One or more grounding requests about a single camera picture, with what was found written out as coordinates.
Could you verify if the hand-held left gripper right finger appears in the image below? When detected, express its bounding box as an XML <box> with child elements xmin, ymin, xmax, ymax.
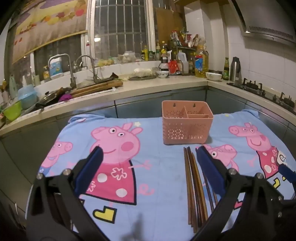
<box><xmin>195</xmin><ymin>146</ymin><xmax>286</xmax><ymax>241</ymax></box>

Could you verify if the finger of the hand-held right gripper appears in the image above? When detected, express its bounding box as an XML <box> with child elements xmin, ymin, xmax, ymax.
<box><xmin>278</xmin><ymin>164</ymin><xmax>296</xmax><ymax>185</ymax></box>

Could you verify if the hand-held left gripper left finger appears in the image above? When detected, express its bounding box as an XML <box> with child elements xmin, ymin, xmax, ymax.
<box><xmin>25</xmin><ymin>146</ymin><xmax>109</xmax><ymax>241</ymax></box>

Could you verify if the bunch of wooden chopsticks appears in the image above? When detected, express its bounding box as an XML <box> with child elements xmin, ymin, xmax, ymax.
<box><xmin>183</xmin><ymin>146</ymin><xmax>219</xmax><ymax>233</ymax></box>

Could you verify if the pink plastic basket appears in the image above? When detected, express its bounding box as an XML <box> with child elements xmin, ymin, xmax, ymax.
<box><xmin>161</xmin><ymin>100</ymin><xmax>213</xmax><ymax>145</ymax></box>

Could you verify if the blue cartoon pig printed blanket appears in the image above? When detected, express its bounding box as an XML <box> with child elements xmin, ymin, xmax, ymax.
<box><xmin>38</xmin><ymin>109</ymin><xmax>296</xmax><ymax>241</ymax></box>

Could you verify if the gas stove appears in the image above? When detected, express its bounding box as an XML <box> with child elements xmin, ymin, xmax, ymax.
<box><xmin>228</xmin><ymin>77</ymin><xmax>296</xmax><ymax>110</ymax></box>

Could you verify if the black pan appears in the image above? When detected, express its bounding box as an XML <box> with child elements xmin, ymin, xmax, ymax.
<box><xmin>36</xmin><ymin>90</ymin><xmax>62</xmax><ymax>109</ymax></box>

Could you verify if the wooden cutting board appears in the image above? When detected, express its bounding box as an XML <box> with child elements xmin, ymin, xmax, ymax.
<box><xmin>69</xmin><ymin>80</ymin><xmax>124</xmax><ymax>98</ymax></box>

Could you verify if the kitchen counter with grey cabinets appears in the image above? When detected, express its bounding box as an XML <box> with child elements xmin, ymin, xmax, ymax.
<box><xmin>0</xmin><ymin>75</ymin><xmax>296</xmax><ymax>220</ymax></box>

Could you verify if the white bowl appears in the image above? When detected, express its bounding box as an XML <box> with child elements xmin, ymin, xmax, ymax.
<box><xmin>205</xmin><ymin>72</ymin><xmax>223</xmax><ymax>81</ymax></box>

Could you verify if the green plastic bowl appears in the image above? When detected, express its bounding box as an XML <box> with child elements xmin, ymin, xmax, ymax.
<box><xmin>3</xmin><ymin>101</ymin><xmax>23</xmax><ymax>121</ymax></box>

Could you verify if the light blue plastic container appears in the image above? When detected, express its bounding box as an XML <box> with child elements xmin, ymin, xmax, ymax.
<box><xmin>18</xmin><ymin>85</ymin><xmax>38</xmax><ymax>109</ymax></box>

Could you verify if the angular steel faucet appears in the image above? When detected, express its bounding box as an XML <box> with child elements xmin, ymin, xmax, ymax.
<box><xmin>48</xmin><ymin>54</ymin><xmax>77</xmax><ymax>89</ymax></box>

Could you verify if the steel kettle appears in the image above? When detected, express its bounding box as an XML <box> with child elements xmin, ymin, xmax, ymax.
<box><xmin>230</xmin><ymin>57</ymin><xmax>242</xmax><ymax>83</ymax></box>

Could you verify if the green glass bottle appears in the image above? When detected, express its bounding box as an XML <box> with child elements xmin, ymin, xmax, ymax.
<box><xmin>223</xmin><ymin>57</ymin><xmax>230</xmax><ymax>80</ymax></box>

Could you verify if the curved steel faucet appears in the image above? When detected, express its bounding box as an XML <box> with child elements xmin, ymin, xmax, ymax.
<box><xmin>75</xmin><ymin>55</ymin><xmax>98</xmax><ymax>84</ymax></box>

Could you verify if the round chopping board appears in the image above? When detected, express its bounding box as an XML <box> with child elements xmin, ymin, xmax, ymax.
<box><xmin>129</xmin><ymin>75</ymin><xmax>158</xmax><ymax>81</ymax></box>

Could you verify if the yellow cooking oil bottle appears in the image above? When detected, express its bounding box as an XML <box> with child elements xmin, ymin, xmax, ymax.
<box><xmin>195</xmin><ymin>45</ymin><xmax>209</xmax><ymax>78</ymax></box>

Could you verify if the white jug with blue label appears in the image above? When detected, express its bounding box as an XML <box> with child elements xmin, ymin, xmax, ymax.
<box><xmin>49</xmin><ymin>57</ymin><xmax>63</xmax><ymax>79</ymax></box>

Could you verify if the red packet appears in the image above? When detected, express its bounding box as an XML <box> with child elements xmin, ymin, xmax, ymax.
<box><xmin>168</xmin><ymin>61</ymin><xmax>182</xmax><ymax>74</ymax></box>

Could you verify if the white plastic jug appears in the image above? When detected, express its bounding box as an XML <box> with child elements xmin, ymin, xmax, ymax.
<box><xmin>178</xmin><ymin>52</ymin><xmax>188</xmax><ymax>75</ymax></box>

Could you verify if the white plastic bag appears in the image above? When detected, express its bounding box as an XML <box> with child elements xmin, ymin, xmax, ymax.
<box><xmin>134</xmin><ymin>68</ymin><xmax>153</xmax><ymax>77</ymax></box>

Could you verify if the clear plastic bag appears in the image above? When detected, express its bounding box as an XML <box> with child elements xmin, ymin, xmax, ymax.
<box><xmin>118</xmin><ymin>51</ymin><xmax>136</xmax><ymax>64</ymax></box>

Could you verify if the dark sauce bottle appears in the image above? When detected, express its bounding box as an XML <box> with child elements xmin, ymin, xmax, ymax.
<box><xmin>160</xmin><ymin>50</ymin><xmax>169</xmax><ymax>70</ymax></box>

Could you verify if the metal rack with packets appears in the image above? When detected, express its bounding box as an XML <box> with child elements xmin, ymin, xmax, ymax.
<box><xmin>170</xmin><ymin>30</ymin><xmax>200</xmax><ymax>50</ymax></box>

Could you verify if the range hood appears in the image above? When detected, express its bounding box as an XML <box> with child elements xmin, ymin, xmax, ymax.
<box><xmin>228</xmin><ymin>0</ymin><xmax>296</xmax><ymax>47</ymax></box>

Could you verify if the barred window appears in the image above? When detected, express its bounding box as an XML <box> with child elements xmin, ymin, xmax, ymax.
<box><xmin>89</xmin><ymin>0</ymin><xmax>155</xmax><ymax>63</ymax></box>

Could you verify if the printed window blind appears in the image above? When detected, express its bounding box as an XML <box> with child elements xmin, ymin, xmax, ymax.
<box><xmin>11</xmin><ymin>0</ymin><xmax>89</xmax><ymax>64</ymax></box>

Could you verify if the tall wooden board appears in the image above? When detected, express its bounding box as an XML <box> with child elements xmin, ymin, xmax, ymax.
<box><xmin>155</xmin><ymin>7</ymin><xmax>184</xmax><ymax>45</ymax></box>

